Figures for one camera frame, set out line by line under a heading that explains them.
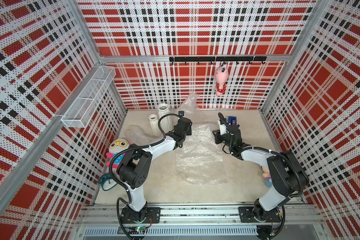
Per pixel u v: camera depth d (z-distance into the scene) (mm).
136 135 968
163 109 906
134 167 484
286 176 461
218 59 902
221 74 908
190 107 1187
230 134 716
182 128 707
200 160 912
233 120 1057
